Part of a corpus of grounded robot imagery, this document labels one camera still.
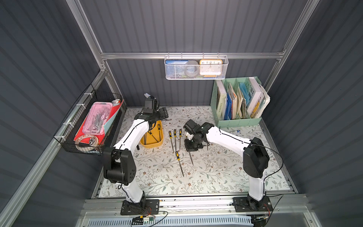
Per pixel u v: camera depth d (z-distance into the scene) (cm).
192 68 91
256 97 96
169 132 104
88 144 67
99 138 68
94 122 72
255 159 48
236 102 94
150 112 67
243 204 73
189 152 83
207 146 96
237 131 104
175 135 102
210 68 89
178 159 91
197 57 89
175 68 84
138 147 96
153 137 102
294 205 74
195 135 67
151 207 73
